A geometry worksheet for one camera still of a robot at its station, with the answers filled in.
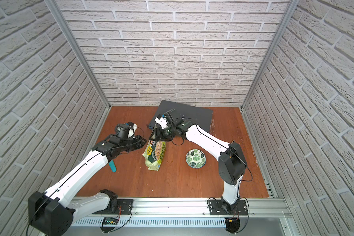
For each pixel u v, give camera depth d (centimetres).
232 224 70
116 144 58
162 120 74
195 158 90
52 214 37
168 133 68
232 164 46
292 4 69
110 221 72
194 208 78
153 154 79
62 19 74
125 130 61
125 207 74
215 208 73
